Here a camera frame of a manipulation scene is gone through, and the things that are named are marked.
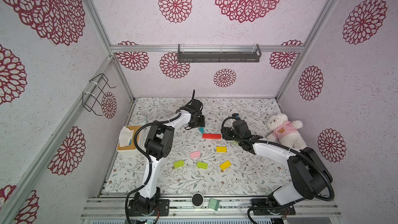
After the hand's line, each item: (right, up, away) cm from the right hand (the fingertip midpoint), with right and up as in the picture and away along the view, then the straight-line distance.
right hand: (224, 128), depth 91 cm
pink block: (-17, -16, +1) cm, 23 cm away
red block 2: (-4, -6, +7) cm, 9 cm away
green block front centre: (-13, -21, -4) cm, 25 cm away
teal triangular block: (-13, -2, +9) cm, 16 cm away
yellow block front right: (0, -21, -3) cm, 21 cm away
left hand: (-12, +1, +11) cm, 16 cm away
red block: (-9, -6, +9) cm, 14 cm away
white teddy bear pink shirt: (+36, -2, +1) cm, 36 cm away
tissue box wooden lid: (-53, -10, -3) cm, 54 cm away
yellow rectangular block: (-1, -13, +3) cm, 14 cm away
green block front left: (-26, -20, -3) cm, 33 cm away
